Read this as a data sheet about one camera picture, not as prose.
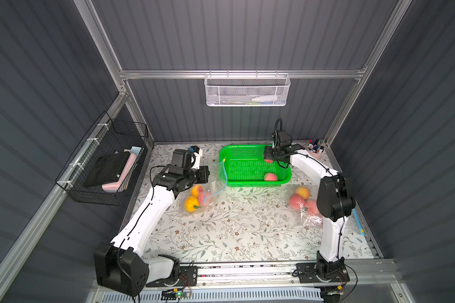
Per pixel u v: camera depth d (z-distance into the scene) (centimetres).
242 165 109
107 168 69
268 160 96
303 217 84
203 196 91
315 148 102
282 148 75
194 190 93
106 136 77
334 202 55
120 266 36
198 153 72
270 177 96
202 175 69
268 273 75
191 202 88
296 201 87
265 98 89
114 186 63
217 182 96
